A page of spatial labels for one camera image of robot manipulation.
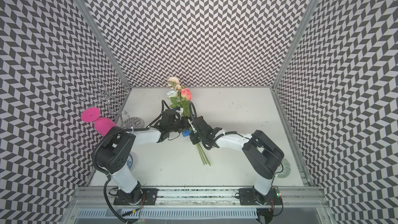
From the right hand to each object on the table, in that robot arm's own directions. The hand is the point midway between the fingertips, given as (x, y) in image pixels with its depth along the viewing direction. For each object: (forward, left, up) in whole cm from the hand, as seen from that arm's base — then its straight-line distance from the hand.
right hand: (192, 136), depth 89 cm
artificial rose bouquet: (+21, +8, +11) cm, 25 cm away
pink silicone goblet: (-2, +42, +19) cm, 46 cm away
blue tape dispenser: (+2, +4, 0) cm, 4 cm away
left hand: (+7, -2, +3) cm, 8 cm away
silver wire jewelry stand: (+30, +56, +7) cm, 64 cm away
